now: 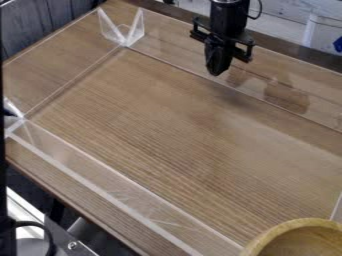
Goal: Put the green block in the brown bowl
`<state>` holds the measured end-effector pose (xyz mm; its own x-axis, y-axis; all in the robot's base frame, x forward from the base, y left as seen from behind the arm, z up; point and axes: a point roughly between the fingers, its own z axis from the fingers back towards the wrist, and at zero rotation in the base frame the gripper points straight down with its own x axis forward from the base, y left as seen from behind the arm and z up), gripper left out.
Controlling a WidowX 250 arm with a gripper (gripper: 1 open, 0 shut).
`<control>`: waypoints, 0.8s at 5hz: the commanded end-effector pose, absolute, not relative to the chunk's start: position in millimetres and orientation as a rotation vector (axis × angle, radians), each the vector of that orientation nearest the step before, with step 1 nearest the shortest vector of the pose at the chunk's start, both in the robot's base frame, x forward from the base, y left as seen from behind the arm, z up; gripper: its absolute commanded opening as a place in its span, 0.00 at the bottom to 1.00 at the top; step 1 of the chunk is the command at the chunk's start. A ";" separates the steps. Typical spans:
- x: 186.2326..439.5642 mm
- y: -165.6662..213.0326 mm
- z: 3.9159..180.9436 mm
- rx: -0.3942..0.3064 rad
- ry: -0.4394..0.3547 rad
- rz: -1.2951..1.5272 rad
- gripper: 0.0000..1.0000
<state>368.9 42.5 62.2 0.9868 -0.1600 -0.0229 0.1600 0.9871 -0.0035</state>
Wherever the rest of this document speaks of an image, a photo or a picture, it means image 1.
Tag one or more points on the brown wooden bowl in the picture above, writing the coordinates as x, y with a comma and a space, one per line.
299, 237

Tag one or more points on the white container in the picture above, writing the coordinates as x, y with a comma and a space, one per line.
323, 34

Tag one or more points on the clear acrylic corner bracket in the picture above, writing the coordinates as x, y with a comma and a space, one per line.
121, 34

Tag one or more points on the metal bracket with screw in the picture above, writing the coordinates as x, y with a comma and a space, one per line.
68, 246

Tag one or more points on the clear acrylic barrier wall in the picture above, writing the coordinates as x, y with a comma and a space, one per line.
151, 225

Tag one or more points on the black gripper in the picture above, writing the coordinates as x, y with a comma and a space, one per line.
223, 35

